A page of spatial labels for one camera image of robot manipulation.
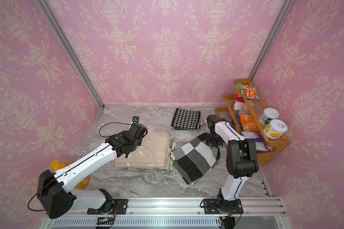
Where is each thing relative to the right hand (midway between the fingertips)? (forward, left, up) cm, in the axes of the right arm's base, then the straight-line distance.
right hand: (214, 144), depth 92 cm
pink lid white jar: (+19, -17, +18) cm, 31 cm away
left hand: (+1, +48, +14) cm, 50 cm away
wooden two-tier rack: (+13, -20, +16) cm, 29 cm away
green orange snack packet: (+19, -19, +27) cm, 38 cm away
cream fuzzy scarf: (-6, +37, +5) cm, 38 cm away
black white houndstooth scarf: (+22, +15, 0) cm, 27 cm away
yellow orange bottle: (-18, +79, +21) cm, 83 cm away
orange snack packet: (+6, -20, +12) cm, 25 cm away
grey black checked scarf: (-7, +13, -3) cm, 15 cm away
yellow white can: (-9, -21, +28) cm, 36 cm away
